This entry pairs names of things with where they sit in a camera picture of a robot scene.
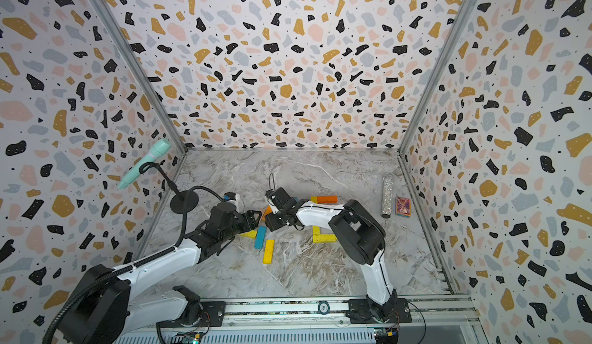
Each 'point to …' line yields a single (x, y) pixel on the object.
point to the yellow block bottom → (269, 251)
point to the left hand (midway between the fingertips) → (259, 214)
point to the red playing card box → (402, 207)
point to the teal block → (260, 237)
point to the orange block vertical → (267, 211)
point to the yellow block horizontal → (251, 234)
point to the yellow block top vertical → (324, 238)
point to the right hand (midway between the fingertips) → (274, 219)
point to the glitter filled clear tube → (387, 197)
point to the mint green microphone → (157, 149)
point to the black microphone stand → (176, 203)
